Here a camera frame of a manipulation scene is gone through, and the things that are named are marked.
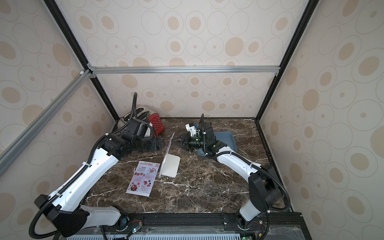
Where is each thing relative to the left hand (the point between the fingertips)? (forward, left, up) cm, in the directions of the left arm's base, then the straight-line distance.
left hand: (164, 143), depth 71 cm
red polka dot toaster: (+31, +19, -10) cm, 38 cm away
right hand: (+3, -7, -2) cm, 8 cm away
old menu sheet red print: (-7, +15, -27) cm, 32 cm away
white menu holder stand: (0, 0, -24) cm, 24 cm away
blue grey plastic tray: (+24, -37, -26) cm, 51 cm away
